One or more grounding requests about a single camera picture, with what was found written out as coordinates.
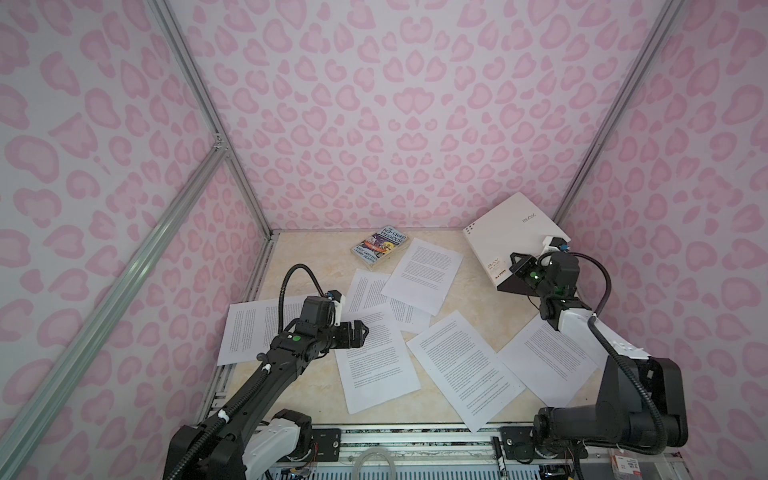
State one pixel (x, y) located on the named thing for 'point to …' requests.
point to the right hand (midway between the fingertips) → (512, 251)
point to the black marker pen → (500, 458)
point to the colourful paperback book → (376, 248)
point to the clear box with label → (625, 466)
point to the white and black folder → (515, 226)
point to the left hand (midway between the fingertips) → (356, 326)
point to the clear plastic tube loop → (367, 452)
